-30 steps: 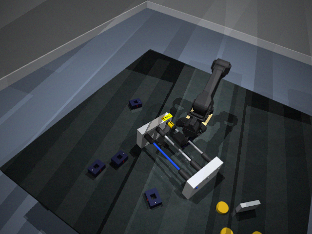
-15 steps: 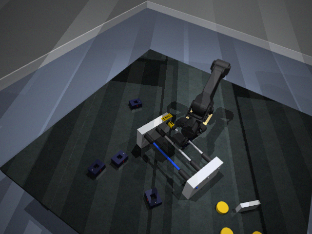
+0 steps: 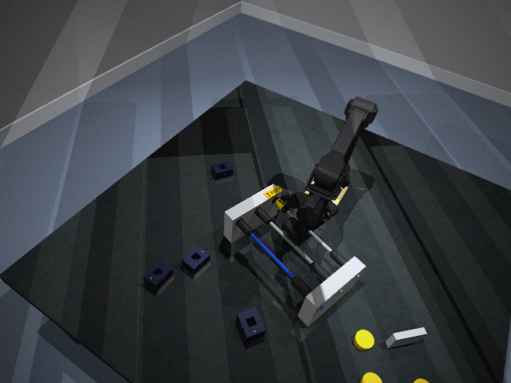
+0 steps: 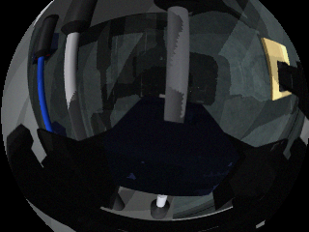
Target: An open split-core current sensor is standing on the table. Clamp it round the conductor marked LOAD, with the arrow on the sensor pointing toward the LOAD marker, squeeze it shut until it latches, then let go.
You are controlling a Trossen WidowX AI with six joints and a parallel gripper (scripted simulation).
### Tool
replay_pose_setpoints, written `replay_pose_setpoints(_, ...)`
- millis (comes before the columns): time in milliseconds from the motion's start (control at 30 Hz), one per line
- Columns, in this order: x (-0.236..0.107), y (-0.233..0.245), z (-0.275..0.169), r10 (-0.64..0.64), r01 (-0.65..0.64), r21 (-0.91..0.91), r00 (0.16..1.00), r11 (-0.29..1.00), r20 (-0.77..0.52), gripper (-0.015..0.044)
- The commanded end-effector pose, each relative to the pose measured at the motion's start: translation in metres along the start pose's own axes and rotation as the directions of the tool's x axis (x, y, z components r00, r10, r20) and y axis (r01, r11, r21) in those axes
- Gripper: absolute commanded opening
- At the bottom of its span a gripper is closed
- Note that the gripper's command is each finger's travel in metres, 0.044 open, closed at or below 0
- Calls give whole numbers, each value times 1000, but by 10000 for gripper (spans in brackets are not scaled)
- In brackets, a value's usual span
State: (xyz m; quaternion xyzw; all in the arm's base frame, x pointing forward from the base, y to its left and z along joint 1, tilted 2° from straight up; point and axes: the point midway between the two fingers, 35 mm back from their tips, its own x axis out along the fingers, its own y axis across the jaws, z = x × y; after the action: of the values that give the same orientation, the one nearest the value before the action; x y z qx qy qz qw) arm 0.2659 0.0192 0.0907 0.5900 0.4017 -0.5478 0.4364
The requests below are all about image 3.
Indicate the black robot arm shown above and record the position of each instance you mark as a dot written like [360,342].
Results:
[331,174]

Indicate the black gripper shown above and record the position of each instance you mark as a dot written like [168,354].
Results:
[296,230]

